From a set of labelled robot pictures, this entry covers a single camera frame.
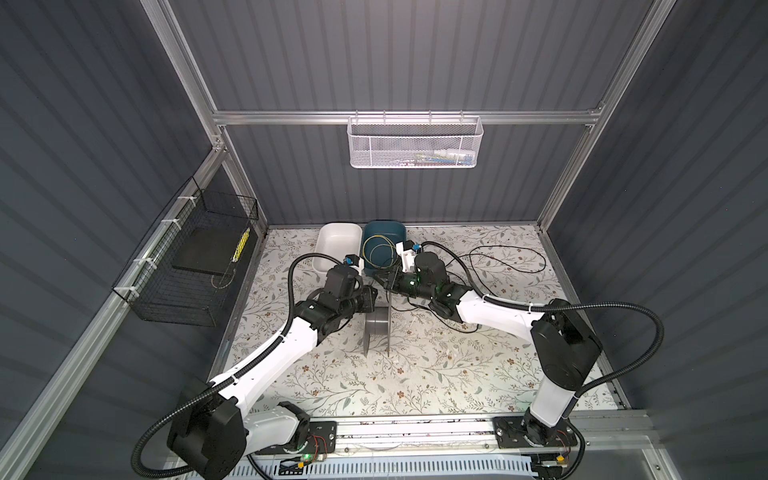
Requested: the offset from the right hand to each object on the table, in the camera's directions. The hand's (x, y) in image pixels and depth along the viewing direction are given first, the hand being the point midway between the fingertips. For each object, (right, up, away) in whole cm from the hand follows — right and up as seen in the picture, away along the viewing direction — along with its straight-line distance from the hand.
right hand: (373, 279), depth 81 cm
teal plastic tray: (0, +13, +40) cm, 42 cm away
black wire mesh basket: (-48, -2, -14) cm, 50 cm away
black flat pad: (-41, +8, -5) cm, 42 cm away
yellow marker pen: (-35, +9, -2) cm, 36 cm away
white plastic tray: (-16, +12, +35) cm, 40 cm away
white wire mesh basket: (+15, +54, +43) cm, 71 cm away
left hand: (0, -4, +1) cm, 4 cm away
